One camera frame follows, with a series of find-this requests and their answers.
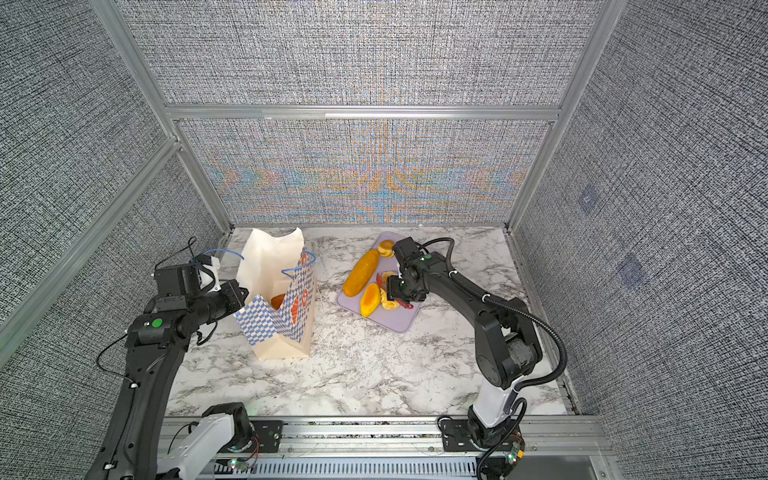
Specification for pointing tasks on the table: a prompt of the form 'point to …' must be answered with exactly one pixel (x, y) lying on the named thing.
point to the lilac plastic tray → (399, 319)
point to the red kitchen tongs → (381, 286)
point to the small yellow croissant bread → (385, 249)
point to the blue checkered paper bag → (279, 281)
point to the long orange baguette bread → (363, 270)
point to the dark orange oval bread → (276, 300)
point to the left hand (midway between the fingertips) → (248, 289)
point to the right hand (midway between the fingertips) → (397, 293)
